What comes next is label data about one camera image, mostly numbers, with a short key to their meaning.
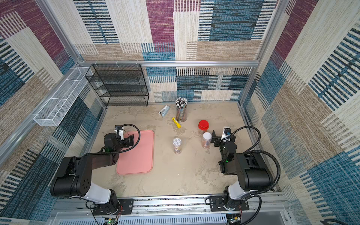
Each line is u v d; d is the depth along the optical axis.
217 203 0.74
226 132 0.76
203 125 0.96
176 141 0.85
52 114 0.70
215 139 0.82
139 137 0.78
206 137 0.87
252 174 0.45
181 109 0.98
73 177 0.46
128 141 0.87
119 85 1.11
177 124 1.05
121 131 0.84
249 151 0.70
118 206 0.72
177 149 0.89
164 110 1.12
